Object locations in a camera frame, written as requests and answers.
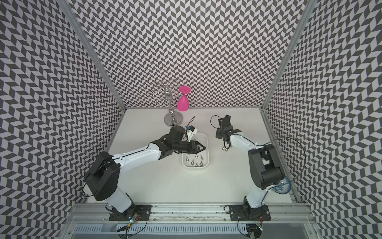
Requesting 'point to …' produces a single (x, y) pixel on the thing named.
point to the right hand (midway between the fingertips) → (222, 134)
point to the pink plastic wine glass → (183, 101)
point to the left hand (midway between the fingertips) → (202, 150)
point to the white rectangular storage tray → (200, 160)
